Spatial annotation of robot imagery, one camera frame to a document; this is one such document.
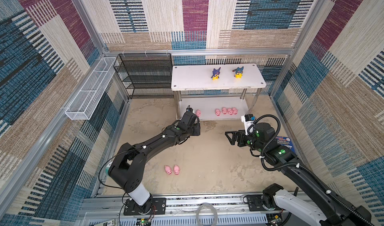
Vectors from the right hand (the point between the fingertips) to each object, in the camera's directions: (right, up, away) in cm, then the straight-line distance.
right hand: (232, 135), depth 76 cm
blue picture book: (+37, -6, +16) cm, 41 cm away
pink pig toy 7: (-29, -20, +7) cm, 36 cm away
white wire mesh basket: (-70, +16, -5) cm, 72 cm away
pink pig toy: (-17, +11, +23) cm, 31 cm away
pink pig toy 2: (-4, +11, +24) cm, 27 cm away
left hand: (-17, +4, +12) cm, 21 cm away
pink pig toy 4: (+5, +12, +24) cm, 27 cm away
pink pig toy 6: (-33, -20, +7) cm, 40 cm away
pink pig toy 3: (+1, +12, +24) cm, 27 cm away
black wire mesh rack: (-54, +37, +33) cm, 73 cm away
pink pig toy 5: (+8, +12, +25) cm, 29 cm away
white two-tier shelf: (0, +28, +47) cm, 55 cm away
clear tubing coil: (-13, -34, -1) cm, 37 cm away
